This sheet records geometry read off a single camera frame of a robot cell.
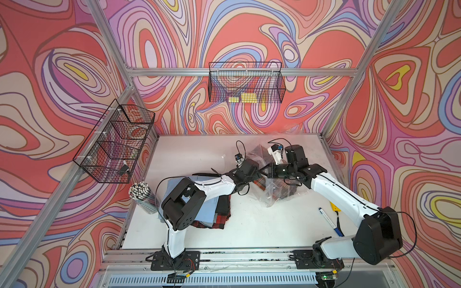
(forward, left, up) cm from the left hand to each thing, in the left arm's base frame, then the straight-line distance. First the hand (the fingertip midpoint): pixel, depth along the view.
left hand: (258, 172), depth 91 cm
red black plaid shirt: (-23, +19, -7) cm, 31 cm away
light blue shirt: (-21, +25, -2) cm, 33 cm away
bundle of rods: (-17, +52, +9) cm, 55 cm away
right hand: (-7, +1, +8) cm, 11 cm away
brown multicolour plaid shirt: (-11, -7, +4) cm, 14 cm away
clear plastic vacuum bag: (-9, -21, -6) cm, 23 cm away
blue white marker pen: (-22, -32, -8) cm, 40 cm away
